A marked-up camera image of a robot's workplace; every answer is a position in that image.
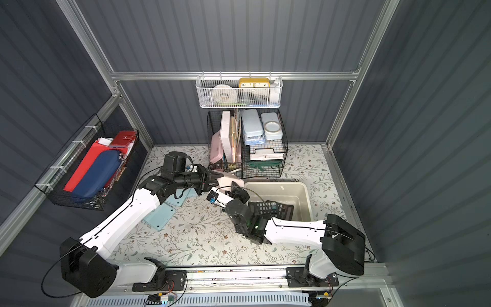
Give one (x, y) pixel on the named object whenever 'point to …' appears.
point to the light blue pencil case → (252, 127)
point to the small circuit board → (158, 299)
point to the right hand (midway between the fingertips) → (238, 186)
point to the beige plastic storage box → (297, 194)
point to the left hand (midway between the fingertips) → (225, 178)
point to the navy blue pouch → (97, 174)
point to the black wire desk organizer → (266, 160)
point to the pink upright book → (226, 137)
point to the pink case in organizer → (217, 149)
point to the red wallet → (124, 139)
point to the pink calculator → (227, 181)
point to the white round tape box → (272, 125)
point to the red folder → (87, 163)
